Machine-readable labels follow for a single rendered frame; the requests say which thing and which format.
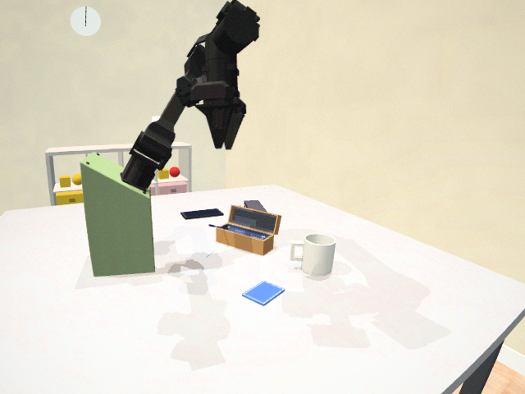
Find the black smartphone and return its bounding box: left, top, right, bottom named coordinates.
left=180, top=208, right=224, bottom=220

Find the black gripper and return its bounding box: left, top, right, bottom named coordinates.
left=190, top=58, right=246, bottom=150

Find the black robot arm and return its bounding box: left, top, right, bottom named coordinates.
left=120, top=0, right=260, bottom=192

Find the cream white mug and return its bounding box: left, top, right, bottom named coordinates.
left=290, top=233, right=336, bottom=276

